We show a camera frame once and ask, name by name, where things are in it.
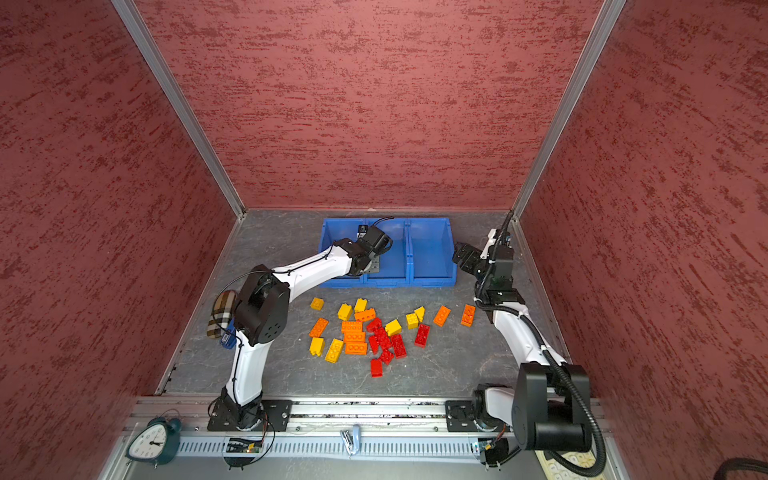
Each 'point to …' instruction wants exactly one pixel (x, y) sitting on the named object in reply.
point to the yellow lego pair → (412, 321)
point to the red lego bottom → (376, 368)
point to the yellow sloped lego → (420, 313)
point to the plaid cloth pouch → (223, 313)
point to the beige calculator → (557, 471)
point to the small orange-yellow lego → (317, 303)
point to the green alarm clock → (157, 442)
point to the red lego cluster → (389, 347)
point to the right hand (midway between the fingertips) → (463, 252)
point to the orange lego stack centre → (354, 338)
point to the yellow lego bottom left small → (316, 346)
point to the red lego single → (422, 336)
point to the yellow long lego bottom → (334, 350)
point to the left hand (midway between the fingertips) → (365, 265)
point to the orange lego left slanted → (318, 328)
